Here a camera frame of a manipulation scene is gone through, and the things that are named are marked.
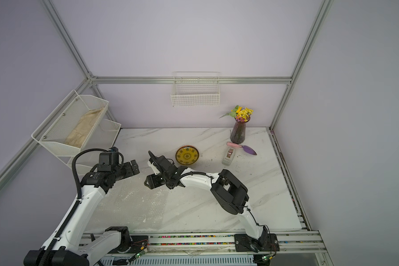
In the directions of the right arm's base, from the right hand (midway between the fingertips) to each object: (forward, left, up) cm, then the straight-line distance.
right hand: (144, 186), depth 82 cm
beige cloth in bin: (+19, +28, +21) cm, 40 cm away
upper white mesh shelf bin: (+19, +34, +23) cm, 45 cm away
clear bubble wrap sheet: (-5, +10, -9) cm, 14 cm away
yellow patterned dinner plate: (+25, -20, -8) cm, 33 cm away
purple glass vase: (+36, -53, -2) cm, 64 cm away
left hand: (+5, +7, +7) cm, 11 cm away
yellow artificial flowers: (+38, -52, +14) cm, 66 cm away
